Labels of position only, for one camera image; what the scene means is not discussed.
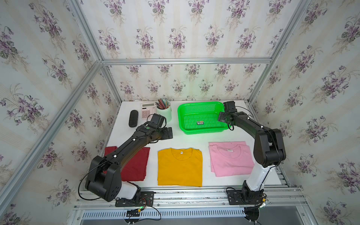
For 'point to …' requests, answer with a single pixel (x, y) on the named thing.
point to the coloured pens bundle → (162, 104)
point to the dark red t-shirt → (135, 169)
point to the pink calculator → (147, 109)
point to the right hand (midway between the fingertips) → (226, 118)
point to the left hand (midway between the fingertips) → (168, 135)
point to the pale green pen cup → (166, 113)
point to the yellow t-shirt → (180, 167)
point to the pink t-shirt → (230, 158)
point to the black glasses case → (133, 120)
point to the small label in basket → (200, 123)
